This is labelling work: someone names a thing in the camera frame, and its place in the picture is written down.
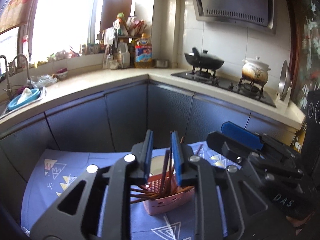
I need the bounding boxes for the pink plastic utensil holder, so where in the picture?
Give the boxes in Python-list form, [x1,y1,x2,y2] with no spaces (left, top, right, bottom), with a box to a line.
[142,174,195,216]

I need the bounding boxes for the small patterned bowl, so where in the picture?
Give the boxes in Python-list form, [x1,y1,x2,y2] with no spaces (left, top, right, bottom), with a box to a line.
[54,68,68,80]

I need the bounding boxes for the steel pot lid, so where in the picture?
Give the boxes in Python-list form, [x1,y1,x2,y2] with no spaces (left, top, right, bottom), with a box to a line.
[278,60,292,101]

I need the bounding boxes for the blue plastic basin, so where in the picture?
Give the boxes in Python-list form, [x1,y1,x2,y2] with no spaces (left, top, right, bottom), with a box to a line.
[8,88,40,111]

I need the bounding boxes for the blue printed tablecloth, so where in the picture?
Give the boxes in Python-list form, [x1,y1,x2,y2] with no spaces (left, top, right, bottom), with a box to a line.
[21,137,227,239]

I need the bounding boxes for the white plastic jug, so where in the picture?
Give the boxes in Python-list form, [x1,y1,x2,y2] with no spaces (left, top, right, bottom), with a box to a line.
[118,40,130,68]

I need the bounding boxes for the steel kitchen faucet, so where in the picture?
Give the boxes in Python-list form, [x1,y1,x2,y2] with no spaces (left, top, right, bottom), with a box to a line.
[1,54,32,99]

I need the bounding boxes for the range hood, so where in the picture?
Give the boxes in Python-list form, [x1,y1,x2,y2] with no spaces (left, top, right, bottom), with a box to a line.
[193,0,277,35]

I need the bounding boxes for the black wok with lid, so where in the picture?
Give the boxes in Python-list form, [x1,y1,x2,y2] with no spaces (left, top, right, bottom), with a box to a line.
[184,47,225,70]

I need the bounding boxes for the yellow cooking oil bottle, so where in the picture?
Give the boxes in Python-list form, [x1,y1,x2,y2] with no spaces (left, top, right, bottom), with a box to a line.
[135,33,152,68]

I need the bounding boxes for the white ceramic clay pot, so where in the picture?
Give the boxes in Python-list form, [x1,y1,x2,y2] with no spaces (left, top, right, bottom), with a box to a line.
[241,56,271,86]

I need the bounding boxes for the small steel bowl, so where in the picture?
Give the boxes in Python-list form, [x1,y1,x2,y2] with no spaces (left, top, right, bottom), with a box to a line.
[154,59,170,68]

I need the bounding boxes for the black gas stove top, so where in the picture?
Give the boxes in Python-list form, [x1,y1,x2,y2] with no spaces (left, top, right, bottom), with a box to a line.
[172,68,276,108]

